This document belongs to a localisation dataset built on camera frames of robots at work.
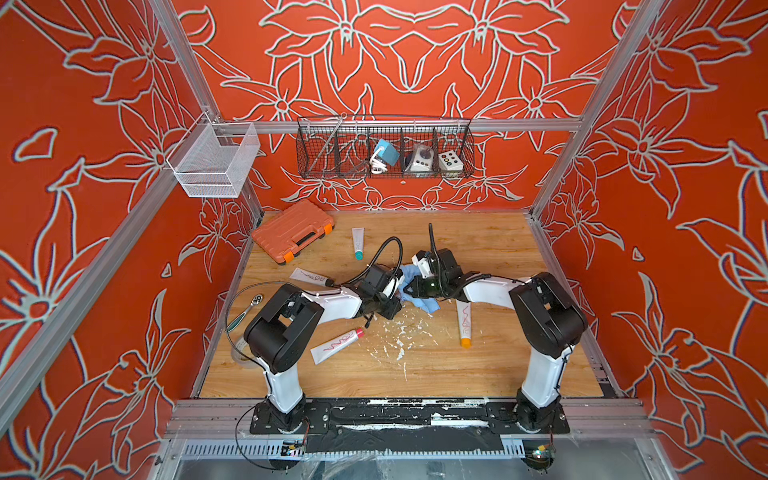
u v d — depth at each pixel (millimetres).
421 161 907
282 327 504
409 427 726
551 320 501
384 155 848
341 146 994
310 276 982
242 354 486
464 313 899
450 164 948
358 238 1102
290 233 1068
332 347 837
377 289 747
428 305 899
